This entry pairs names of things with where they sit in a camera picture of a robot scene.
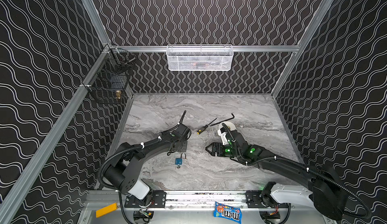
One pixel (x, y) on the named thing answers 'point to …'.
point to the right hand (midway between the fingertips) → (211, 149)
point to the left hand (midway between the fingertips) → (186, 147)
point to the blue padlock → (179, 161)
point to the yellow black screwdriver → (204, 127)
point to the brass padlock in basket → (118, 94)
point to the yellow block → (106, 210)
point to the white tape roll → (230, 125)
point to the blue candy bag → (222, 211)
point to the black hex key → (233, 117)
